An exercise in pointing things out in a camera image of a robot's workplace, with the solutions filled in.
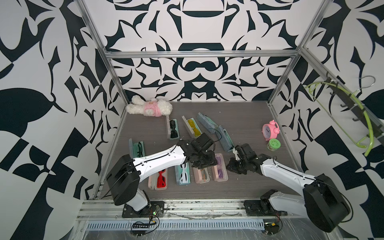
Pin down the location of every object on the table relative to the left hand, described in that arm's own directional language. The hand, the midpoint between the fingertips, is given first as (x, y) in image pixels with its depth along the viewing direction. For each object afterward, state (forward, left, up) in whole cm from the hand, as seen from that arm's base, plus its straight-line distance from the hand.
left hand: (215, 161), depth 77 cm
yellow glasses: (+26, +7, -12) cm, 29 cm away
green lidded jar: (+12, -38, -8) cm, 41 cm away
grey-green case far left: (+14, +46, -12) cm, 49 cm away
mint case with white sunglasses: (-2, +19, -7) cm, 21 cm away
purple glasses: (-1, -4, -11) cm, 11 cm away
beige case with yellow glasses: (+25, +13, -5) cm, 28 cm away
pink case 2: (-3, 0, -5) cm, 6 cm away
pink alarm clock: (+20, -37, -4) cm, 42 cm away
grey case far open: (+25, -2, -5) cm, 26 cm away
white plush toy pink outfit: (+41, +36, -4) cm, 55 cm away
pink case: (-5, +7, -5) cm, 10 cm away
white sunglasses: (-4, +16, -11) cm, 20 cm away
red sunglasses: (-6, +28, -11) cm, 31 cm away
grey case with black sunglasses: (+29, +21, -12) cm, 38 cm away
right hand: (+2, -8, -10) cm, 13 cm away
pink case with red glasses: (-5, +33, -12) cm, 36 cm away
